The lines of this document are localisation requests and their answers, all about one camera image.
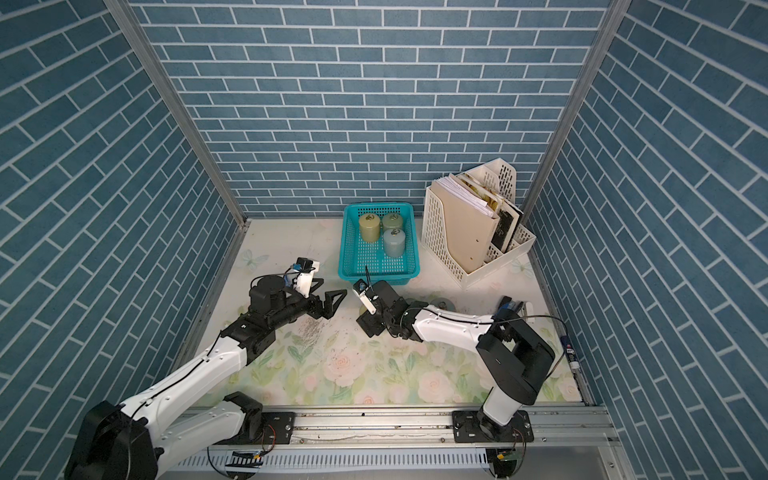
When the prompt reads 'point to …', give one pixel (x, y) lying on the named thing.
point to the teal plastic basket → (361, 260)
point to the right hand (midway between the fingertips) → (371, 310)
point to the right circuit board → (509, 458)
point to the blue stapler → (506, 302)
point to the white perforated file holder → (502, 176)
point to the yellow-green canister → (370, 224)
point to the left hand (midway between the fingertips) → (341, 288)
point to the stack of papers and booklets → (464, 187)
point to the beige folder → (471, 229)
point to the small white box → (529, 310)
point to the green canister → (392, 220)
